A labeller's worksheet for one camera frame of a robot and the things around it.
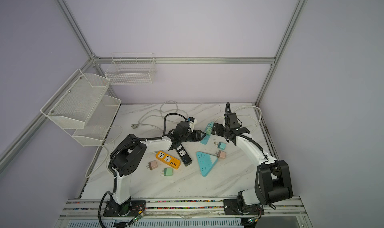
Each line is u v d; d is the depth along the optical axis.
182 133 0.76
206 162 0.86
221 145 0.95
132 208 0.73
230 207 0.73
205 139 0.98
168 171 0.84
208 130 0.96
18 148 0.52
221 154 0.91
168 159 0.88
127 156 0.52
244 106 1.18
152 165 0.86
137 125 1.05
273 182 0.43
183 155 0.90
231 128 0.66
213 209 0.75
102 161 0.88
